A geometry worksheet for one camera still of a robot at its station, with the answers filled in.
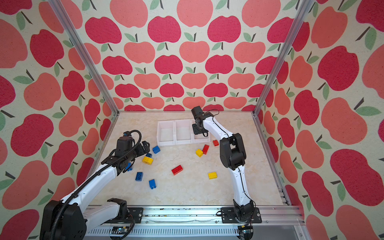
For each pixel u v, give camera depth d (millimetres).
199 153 956
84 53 862
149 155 941
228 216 733
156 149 988
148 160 913
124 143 638
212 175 862
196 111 823
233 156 587
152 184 823
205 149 985
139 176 862
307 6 692
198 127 839
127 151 640
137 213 748
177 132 1014
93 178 501
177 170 882
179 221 733
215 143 1019
